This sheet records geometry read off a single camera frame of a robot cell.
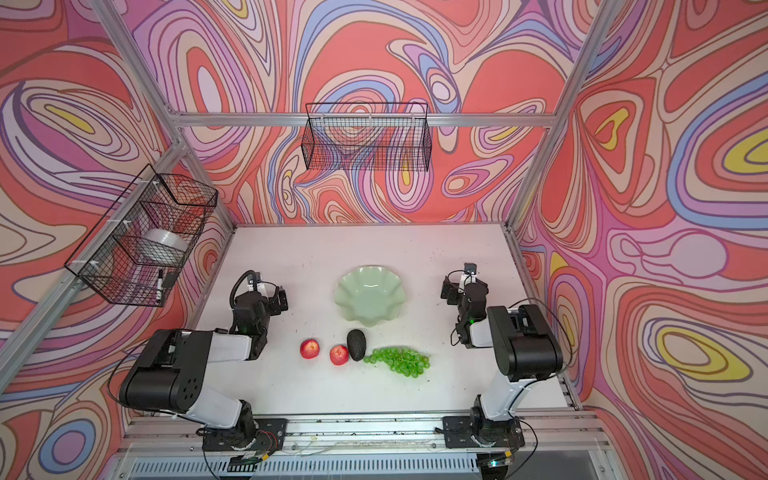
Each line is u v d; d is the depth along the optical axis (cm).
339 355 82
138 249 70
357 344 86
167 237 73
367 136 95
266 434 73
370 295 100
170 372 45
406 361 82
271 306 84
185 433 75
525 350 48
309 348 83
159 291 72
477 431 67
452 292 87
